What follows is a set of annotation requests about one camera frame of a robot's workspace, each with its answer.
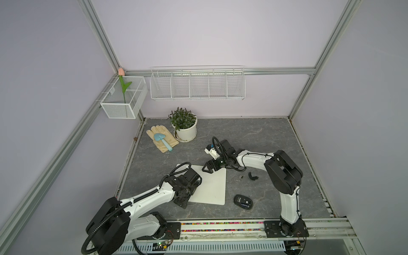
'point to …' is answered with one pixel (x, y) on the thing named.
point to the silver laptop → (212, 189)
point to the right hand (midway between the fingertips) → (206, 167)
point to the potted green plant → (184, 124)
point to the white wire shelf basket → (198, 83)
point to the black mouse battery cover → (253, 178)
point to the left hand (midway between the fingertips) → (194, 192)
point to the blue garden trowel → (160, 136)
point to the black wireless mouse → (243, 201)
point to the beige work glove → (169, 137)
